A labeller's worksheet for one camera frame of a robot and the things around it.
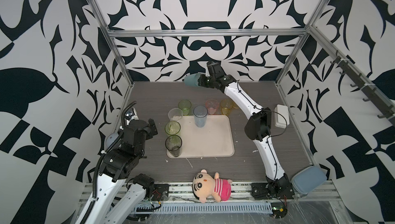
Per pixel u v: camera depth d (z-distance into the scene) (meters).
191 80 0.89
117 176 0.42
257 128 0.59
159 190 0.74
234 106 0.68
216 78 0.74
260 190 0.74
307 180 0.76
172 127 0.99
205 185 0.70
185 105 1.00
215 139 0.94
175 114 0.87
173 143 0.80
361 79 0.60
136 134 0.46
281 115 0.96
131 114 0.56
